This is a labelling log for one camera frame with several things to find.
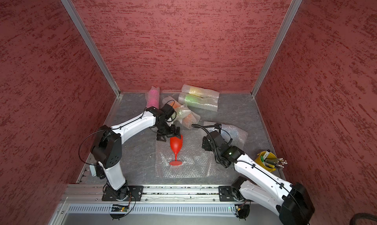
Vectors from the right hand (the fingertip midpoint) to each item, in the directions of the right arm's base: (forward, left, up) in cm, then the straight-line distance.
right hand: (208, 142), depth 82 cm
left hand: (+2, +21, -1) cm, 21 cm away
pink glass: (+39, +39, -3) cm, 56 cm away
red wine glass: (+1, +19, -4) cm, 20 cm away
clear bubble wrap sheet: (-8, +7, -10) cm, 15 cm away
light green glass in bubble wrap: (+35, +8, -3) cm, 36 cm away
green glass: (+19, +12, -1) cm, 22 cm away
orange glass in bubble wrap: (+35, +27, -2) cm, 45 cm away
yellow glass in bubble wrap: (+42, -2, -2) cm, 42 cm away
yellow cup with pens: (-11, -32, -2) cm, 34 cm away
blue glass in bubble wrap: (+7, -20, -7) cm, 22 cm away
